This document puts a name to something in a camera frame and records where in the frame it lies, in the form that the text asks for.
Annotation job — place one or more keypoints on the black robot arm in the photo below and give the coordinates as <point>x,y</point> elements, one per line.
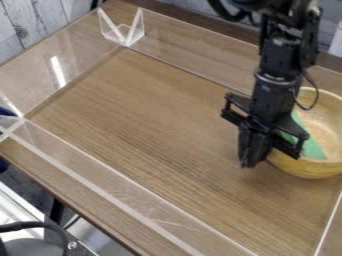
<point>287,49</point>

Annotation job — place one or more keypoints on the clear acrylic barrier wall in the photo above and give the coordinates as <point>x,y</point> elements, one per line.
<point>114,126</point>

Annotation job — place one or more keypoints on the clear acrylic corner bracket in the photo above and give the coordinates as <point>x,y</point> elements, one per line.
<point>122,34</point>

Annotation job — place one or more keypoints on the brown wooden bowl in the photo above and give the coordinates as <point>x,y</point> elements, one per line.
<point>323,121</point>

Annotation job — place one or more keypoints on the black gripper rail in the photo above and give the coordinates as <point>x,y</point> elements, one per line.
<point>262,116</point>

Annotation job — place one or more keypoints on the black table leg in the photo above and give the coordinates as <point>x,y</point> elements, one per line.
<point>56,211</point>

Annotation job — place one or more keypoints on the green rectangular block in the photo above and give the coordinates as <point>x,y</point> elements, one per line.
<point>311,149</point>

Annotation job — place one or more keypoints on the grey metal base plate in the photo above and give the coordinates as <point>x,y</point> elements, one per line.
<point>76,248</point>

